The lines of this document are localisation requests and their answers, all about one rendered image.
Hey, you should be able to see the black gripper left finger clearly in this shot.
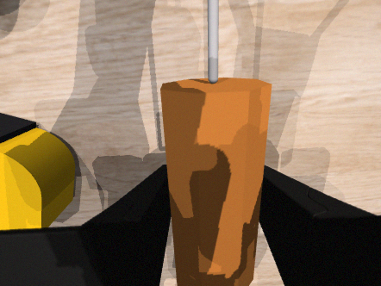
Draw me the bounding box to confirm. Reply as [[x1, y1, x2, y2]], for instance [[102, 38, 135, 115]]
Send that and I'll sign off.
[[0, 165, 171, 286]]

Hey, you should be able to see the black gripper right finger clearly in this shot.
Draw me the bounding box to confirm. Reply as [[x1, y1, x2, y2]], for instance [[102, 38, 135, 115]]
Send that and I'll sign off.
[[259, 165, 381, 286]]

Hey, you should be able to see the orange-brown tool handle with grey metal shaft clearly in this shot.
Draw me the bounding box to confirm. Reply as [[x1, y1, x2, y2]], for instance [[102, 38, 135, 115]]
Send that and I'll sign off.
[[160, 0, 272, 286]]

